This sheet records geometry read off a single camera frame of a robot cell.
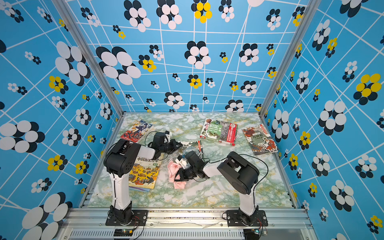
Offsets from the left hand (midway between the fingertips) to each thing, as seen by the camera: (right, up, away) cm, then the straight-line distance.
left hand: (184, 143), depth 99 cm
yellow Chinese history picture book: (-23, -16, -11) cm, 30 cm away
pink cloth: (-5, -11, -17) cm, 21 cm away
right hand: (-4, -19, -14) cm, 24 cm away
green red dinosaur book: (+25, +8, +6) cm, 27 cm away
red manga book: (-35, +8, +9) cm, 37 cm away
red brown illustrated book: (+52, +2, +3) cm, 52 cm away
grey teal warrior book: (+2, -3, 0) cm, 4 cm away
